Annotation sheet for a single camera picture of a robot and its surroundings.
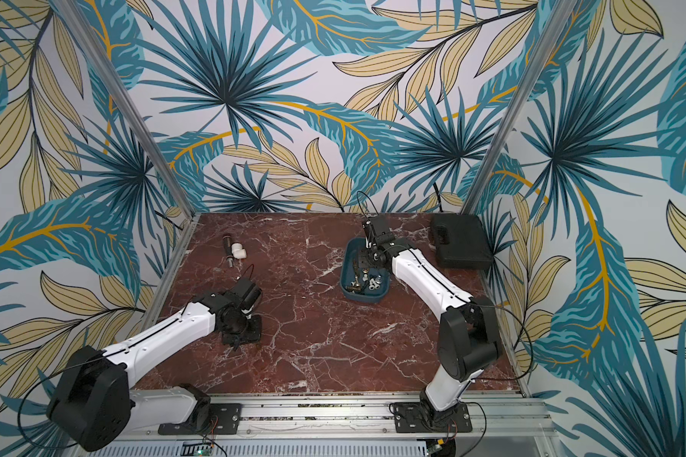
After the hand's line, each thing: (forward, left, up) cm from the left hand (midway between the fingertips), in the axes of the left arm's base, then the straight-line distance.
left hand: (254, 342), depth 82 cm
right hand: (+24, -33, +10) cm, 42 cm away
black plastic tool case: (+39, -68, +1) cm, 78 cm away
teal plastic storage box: (+22, -35, -3) cm, 41 cm away
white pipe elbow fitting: (+34, +13, -2) cm, 36 cm away
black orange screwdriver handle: (+38, +18, -1) cm, 42 cm away
